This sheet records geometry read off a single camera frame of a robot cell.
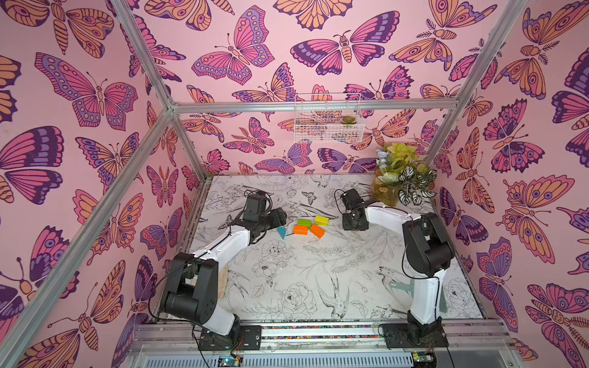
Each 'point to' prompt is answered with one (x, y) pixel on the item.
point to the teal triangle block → (281, 231)
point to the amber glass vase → (384, 194)
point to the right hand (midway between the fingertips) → (352, 222)
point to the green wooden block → (304, 222)
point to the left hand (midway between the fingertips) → (283, 214)
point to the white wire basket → (324, 118)
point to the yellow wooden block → (321, 221)
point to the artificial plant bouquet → (400, 174)
